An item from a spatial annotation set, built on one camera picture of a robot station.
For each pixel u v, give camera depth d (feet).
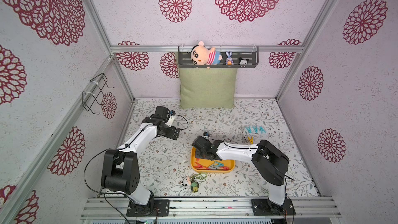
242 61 3.02
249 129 3.38
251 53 3.05
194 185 2.61
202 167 2.86
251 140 3.20
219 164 2.86
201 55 2.73
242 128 3.38
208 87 3.29
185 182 2.61
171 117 2.69
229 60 2.95
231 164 2.80
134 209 2.39
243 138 3.19
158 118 2.20
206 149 2.28
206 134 2.76
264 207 2.38
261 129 3.37
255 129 3.37
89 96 2.40
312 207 2.50
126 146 1.57
